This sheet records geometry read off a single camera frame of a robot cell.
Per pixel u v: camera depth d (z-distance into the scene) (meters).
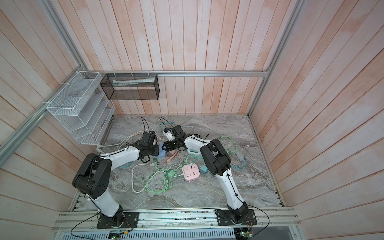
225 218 0.73
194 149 0.68
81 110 0.72
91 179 0.47
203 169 0.88
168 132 0.93
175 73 0.96
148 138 0.76
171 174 0.86
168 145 0.89
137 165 0.92
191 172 0.87
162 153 0.95
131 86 1.04
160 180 0.87
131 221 0.73
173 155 0.93
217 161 0.59
